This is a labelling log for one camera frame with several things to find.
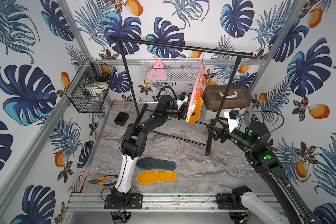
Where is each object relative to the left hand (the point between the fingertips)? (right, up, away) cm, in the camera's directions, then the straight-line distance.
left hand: (193, 110), depth 84 cm
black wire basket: (-67, +27, +10) cm, 73 cm away
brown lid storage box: (+34, +10, +12) cm, 37 cm away
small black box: (-52, -5, +25) cm, 58 cm away
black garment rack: (-8, -19, +14) cm, 25 cm away
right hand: (+6, -5, -18) cm, 20 cm away
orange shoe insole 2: (+2, -4, +4) cm, 6 cm away
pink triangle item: (-22, +25, +6) cm, 34 cm away
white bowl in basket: (-56, +12, -4) cm, 57 cm away
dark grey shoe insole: (-26, -33, +4) cm, 42 cm away
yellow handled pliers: (-54, -42, -4) cm, 68 cm away
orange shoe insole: (-24, -40, 0) cm, 46 cm away
